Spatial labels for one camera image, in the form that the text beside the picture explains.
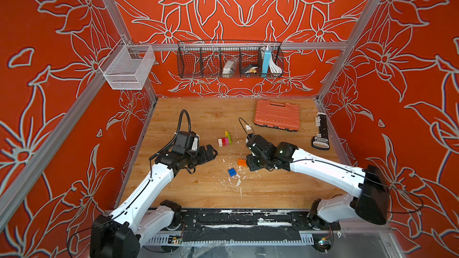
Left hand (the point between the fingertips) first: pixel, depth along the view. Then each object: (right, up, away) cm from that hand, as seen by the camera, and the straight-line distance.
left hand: (210, 154), depth 79 cm
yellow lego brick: (+7, +7, +21) cm, 23 cm away
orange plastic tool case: (+42, +17, +24) cm, 51 cm away
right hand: (+15, -3, -2) cm, 16 cm away
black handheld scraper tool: (+60, +3, +18) cm, 63 cm away
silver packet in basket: (+8, +43, +13) cm, 46 cm away
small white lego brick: (+20, +11, +25) cm, 33 cm away
